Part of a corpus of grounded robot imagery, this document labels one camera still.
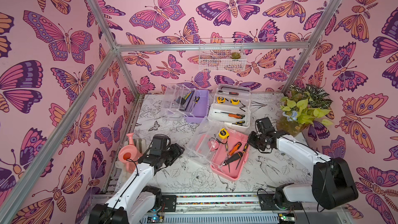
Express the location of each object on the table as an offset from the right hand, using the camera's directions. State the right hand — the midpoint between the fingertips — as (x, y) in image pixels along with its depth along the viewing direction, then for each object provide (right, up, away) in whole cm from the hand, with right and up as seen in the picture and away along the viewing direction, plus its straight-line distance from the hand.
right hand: (248, 140), depth 89 cm
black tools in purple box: (-38, +23, +17) cm, 48 cm away
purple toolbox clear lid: (-51, +24, +28) cm, 63 cm away
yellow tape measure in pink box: (-14, +4, -1) cm, 15 cm away
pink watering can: (-63, -5, -11) cm, 64 cm away
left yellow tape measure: (-14, +24, +17) cm, 32 cm away
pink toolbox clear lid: (-13, -7, +2) cm, 15 cm away
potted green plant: (+28, +20, -8) cm, 35 cm away
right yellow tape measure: (-5, +22, +14) cm, 26 cm away
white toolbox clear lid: (-7, +21, +14) cm, 26 cm away
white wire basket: (-14, +51, +6) cm, 53 cm away
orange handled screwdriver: (-1, +13, +14) cm, 19 cm away
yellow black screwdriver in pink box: (-2, -6, +1) cm, 7 cm away
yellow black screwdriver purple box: (-30, +25, +28) cm, 48 cm away
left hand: (-37, -5, -4) cm, 37 cm away
